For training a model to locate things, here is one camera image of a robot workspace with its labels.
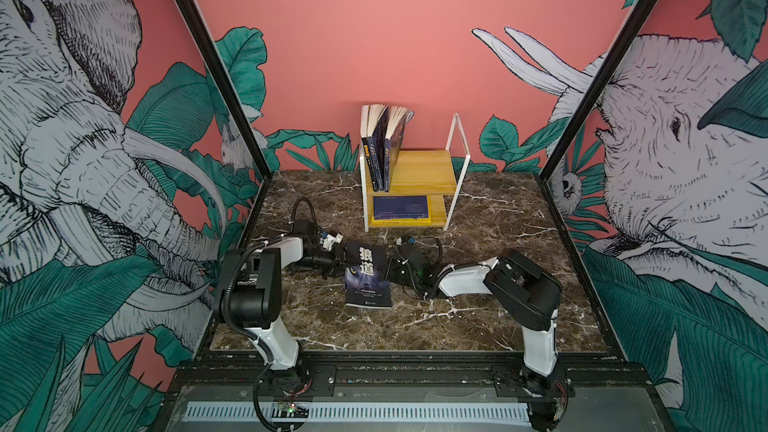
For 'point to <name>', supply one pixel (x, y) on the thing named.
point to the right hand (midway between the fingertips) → (373, 269)
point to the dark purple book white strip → (366, 278)
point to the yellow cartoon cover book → (405, 221)
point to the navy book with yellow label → (391, 207)
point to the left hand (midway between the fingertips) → (358, 261)
